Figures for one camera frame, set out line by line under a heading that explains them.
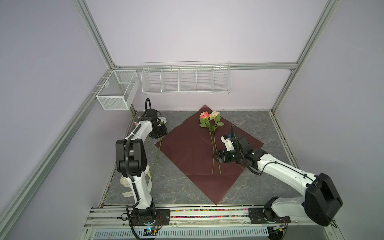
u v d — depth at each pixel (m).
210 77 1.02
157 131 0.84
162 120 1.09
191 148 0.99
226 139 0.76
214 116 1.12
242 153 0.63
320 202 0.41
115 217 0.75
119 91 1.00
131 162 0.52
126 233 0.71
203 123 1.12
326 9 0.71
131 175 0.50
